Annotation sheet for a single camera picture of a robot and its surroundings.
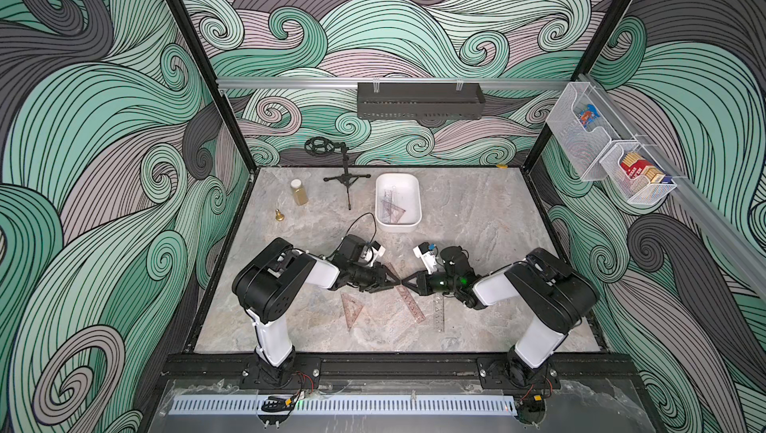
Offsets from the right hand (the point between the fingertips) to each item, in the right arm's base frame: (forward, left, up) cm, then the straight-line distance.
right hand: (405, 280), depth 89 cm
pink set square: (-8, +16, 0) cm, 18 cm away
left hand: (-1, +3, +2) cm, 4 cm away
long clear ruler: (-9, -9, -1) cm, 13 cm away
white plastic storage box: (+31, +1, -1) cm, 31 cm away
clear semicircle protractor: (+27, +5, 0) cm, 27 cm away
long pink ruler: (-6, 0, 0) cm, 6 cm away
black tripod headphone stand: (+36, +26, +23) cm, 50 cm away
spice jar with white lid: (+31, +36, +7) cm, 48 cm away
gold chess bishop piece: (+24, +44, +2) cm, 50 cm away
